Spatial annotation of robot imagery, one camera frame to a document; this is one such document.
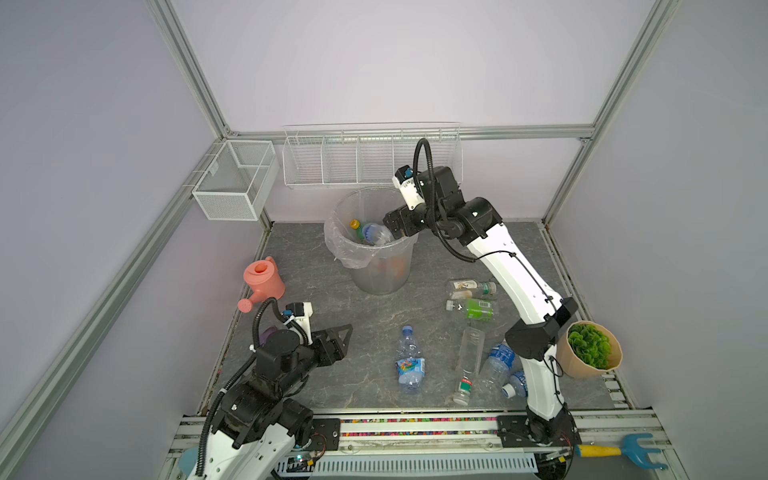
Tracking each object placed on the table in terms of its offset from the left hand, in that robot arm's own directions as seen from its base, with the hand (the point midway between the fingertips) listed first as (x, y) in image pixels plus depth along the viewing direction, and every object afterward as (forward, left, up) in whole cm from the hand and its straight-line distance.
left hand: (341, 335), depth 70 cm
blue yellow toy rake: (-25, -68, -19) cm, 75 cm away
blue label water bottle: (-4, -42, -21) cm, 47 cm away
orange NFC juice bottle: (+23, -13, -7) cm, 27 cm away
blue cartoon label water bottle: (-3, -17, -14) cm, 22 cm away
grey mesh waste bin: (+35, -3, -7) cm, 36 cm away
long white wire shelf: (+65, -6, +6) cm, 65 cm away
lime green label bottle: (+12, -38, -16) cm, 43 cm away
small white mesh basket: (+56, +39, +2) cm, 68 cm away
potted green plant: (-5, -62, -9) cm, 63 cm away
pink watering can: (+23, +26, -10) cm, 36 cm away
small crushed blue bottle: (+27, -9, +5) cm, 29 cm away
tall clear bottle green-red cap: (+2, -36, -19) cm, 40 cm away
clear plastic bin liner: (+36, -3, -7) cm, 37 cm away
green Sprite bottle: (+39, -2, -3) cm, 39 cm away
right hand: (+25, -16, +14) cm, 33 cm away
